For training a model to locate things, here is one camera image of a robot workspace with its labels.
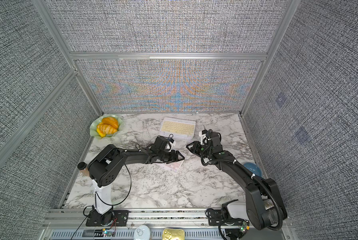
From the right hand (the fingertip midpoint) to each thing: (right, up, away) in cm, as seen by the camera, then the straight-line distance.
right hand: (187, 143), depth 83 cm
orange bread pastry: (-53, +10, +19) cm, 57 cm away
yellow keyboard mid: (-4, +8, +22) cm, 24 cm away
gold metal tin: (-7, -38, -17) cm, 43 cm away
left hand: (-2, -11, +7) cm, 13 cm away
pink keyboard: (-8, -14, +7) cm, 18 cm away
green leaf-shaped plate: (-65, +10, +22) cm, 70 cm away
